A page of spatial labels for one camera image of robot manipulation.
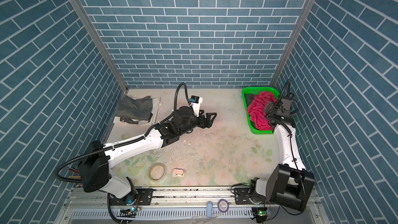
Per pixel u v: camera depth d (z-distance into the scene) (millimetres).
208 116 679
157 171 824
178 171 801
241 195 737
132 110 1014
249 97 1048
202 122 668
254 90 1134
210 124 682
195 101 657
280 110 614
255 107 968
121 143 474
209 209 680
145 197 740
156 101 1092
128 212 716
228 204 722
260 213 703
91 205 717
